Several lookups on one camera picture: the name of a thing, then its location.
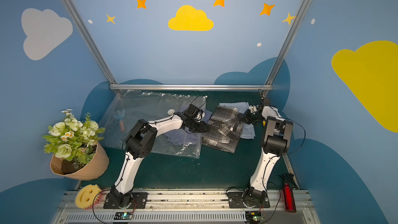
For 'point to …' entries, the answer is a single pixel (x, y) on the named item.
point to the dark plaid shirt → (224, 130)
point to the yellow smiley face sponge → (88, 196)
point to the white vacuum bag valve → (171, 111)
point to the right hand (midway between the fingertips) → (242, 118)
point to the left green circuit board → (123, 215)
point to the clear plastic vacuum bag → (127, 106)
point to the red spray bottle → (288, 195)
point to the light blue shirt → (247, 130)
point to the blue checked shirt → (181, 137)
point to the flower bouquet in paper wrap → (77, 153)
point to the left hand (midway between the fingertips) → (209, 130)
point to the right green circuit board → (254, 216)
